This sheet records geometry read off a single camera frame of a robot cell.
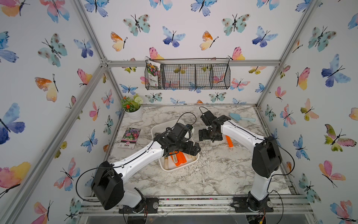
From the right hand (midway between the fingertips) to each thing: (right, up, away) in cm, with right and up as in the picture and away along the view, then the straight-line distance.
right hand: (208, 136), depth 89 cm
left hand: (-9, -4, -11) cm, 15 cm away
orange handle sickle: (-17, -14, -1) cm, 22 cm away
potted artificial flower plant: (-53, +20, +12) cm, 57 cm away
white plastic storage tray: (-22, -15, -1) cm, 27 cm away
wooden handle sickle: (-26, -16, -3) cm, 31 cm away
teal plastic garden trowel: (+28, +12, +24) cm, 39 cm away
